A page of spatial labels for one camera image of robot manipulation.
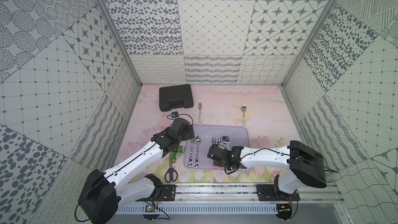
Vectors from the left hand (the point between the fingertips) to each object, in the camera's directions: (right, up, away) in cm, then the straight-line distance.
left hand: (185, 127), depth 82 cm
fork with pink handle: (+16, -10, +8) cm, 21 cm away
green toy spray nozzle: (-3, -13, +2) cm, 13 cm away
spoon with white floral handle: (+38, +8, +23) cm, 45 cm away
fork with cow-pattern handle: (+3, -19, +1) cm, 19 cm away
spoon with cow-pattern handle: (+7, -10, +7) cm, 14 cm away
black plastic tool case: (-12, +16, +31) cm, 37 cm away
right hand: (+18, -19, +1) cm, 26 cm away
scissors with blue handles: (-7, -25, -2) cm, 26 cm away
